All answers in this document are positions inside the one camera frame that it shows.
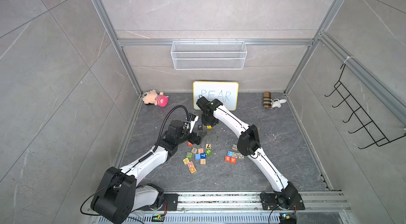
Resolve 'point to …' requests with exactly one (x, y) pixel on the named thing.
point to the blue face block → (230, 154)
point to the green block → (189, 155)
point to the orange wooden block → (192, 169)
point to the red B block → (227, 158)
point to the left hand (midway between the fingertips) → (201, 126)
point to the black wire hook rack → (374, 130)
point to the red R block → (189, 144)
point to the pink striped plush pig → (152, 97)
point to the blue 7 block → (203, 155)
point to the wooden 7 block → (208, 146)
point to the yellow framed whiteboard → (225, 92)
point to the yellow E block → (209, 127)
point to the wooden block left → (194, 150)
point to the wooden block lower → (202, 161)
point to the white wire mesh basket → (209, 55)
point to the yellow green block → (186, 161)
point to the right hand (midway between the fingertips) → (209, 123)
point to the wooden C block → (235, 155)
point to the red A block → (233, 160)
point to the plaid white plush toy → (269, 103)
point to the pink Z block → (190, 164)
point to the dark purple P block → (200, 127)
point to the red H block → (201, 150)
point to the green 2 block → (208, 151)
